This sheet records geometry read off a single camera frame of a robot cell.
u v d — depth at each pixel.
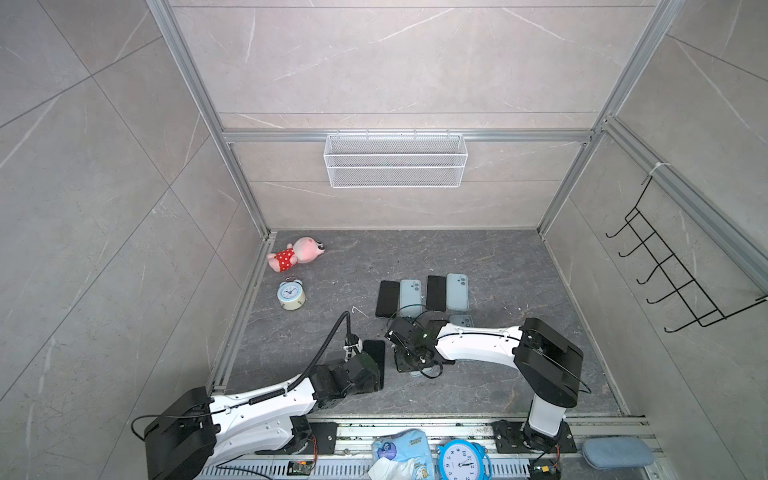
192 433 0.41
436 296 1.01
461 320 0.95
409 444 0.69
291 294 0.96
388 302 0.98
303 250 1.05
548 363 0.45
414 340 0.67
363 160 1.01
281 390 0.52
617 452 0.69
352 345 0.74
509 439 0.73
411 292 1.02
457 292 1.01
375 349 0.86
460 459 0.69
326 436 0.73
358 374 0.63
